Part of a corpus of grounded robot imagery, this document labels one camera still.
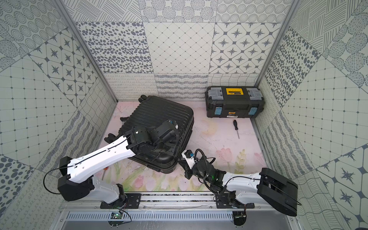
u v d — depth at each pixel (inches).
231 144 38.4
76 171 15.6
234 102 38.9
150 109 34.9
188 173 27.1
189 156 26.5
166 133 19.3
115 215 28.2
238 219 28.0
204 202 29.9
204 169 23.3
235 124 41.2
